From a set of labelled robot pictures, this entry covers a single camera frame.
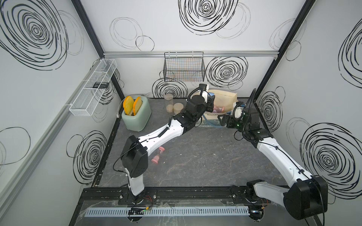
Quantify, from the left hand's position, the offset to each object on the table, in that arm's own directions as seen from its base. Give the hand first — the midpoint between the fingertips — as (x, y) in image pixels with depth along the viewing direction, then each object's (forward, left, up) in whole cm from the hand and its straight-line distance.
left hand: (212, 95), depth 75 cm
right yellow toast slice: (+4, +45, -14) cm, 47 cm away
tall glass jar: (+17, +26, -21) cm, 37 cm away
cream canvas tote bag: (+13, -13, -20) cm, 27 cm away
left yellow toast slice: (+4, +50, -15) cm, 53 cm away
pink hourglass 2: (-22, +31, -33) cm, 50 cm away
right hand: (-6, -9, -11) cm, 16 cm away
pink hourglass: (+12, -10, -25) cm, 30 cm away
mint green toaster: (-2, +45, -24) cm, 51 cm away
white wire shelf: (-9, +67, -2) cm, 67 cm away
